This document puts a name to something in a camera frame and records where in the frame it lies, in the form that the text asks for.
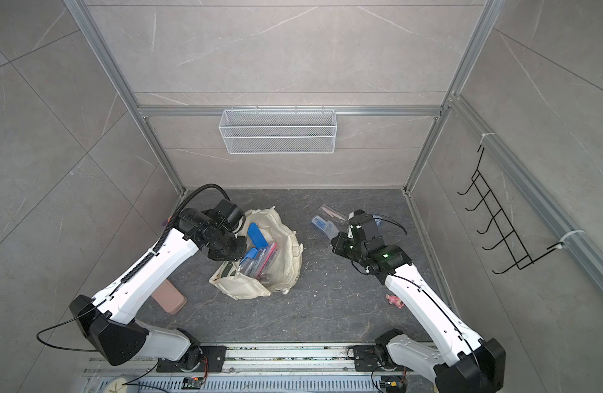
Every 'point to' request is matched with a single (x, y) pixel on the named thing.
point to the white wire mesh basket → (278, 132)
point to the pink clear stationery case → (265, 257)
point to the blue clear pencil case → (327, 227)
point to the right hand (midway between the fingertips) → (335, 241)
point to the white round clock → (115, 386)
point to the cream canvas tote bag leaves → (231, 282)
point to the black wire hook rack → (519, 257)
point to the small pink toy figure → (394, 300)
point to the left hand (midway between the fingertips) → (246, 252)
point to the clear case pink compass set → (334, 214)
